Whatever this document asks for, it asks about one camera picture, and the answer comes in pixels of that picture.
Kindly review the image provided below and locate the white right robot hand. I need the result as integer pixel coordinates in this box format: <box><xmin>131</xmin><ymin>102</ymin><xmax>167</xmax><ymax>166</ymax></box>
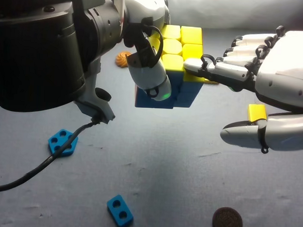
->
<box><xmin>180</xmin><ymin>21</ymin><xmax>303</xmax><ymax>156</ymax></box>

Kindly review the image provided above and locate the multicoloured puzzle cube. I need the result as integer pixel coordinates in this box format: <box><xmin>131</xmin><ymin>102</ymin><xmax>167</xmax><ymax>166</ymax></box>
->
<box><xmin>134</xmin><ymin>23</ymin><xmax>207</xmax><ymax>111</ymax></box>

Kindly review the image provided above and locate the yellow rectangular block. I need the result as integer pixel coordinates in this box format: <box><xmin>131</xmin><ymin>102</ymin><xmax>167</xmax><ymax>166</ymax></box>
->
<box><xmin>247</xmin><ymin>104</ymin><xmax>268</xmax><ymax>123</ymax></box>

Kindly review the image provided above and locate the white backdrop cloth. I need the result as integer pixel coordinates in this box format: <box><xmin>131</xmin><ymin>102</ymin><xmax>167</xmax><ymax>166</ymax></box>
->
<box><xmin>159</xmin><ymin>0</ymin><xmax>303</xmax><ymax>32</ymax></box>

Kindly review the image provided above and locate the dark brown round cookie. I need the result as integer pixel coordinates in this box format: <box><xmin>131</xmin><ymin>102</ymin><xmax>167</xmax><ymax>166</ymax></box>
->
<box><xmin>211</xmin><ymin>206</ymin><xmax>244</xmax><ymax>227</ymax></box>

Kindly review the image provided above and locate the orange swirl toy cookie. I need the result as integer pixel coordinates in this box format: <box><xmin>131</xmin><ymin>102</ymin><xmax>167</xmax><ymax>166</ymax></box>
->
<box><xmin>115</xmin><ymin>50</ymin><xmax>133</xmax><ymax>69</ymax></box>

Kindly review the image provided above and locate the blue rectangular two-hole block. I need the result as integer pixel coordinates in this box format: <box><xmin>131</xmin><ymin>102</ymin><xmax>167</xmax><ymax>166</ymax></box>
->
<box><xmin>106</xmin><ymin>194</ymin><xmax>135</xmax><ymax>227</ymax></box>

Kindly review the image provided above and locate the blue pentagon block with holes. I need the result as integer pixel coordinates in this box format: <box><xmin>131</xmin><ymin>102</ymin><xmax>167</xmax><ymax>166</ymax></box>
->
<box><xmin>47</xmin><ymin>128</ymin><xmax>79</xmax><ymax>157</ymax></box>

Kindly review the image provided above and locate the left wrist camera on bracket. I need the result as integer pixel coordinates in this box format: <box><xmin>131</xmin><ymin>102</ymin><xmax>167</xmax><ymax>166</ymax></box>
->
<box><xmin>74</xmin><ymin>55</ymin><xmax>118</xmax><ymax>124</ymax></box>

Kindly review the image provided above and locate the black camera cable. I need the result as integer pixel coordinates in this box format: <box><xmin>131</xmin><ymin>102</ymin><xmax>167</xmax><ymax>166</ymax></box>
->
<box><xmin>0</xmin><ymin>116</ymin><xmax>97</xmax><ymax>197</ymax></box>

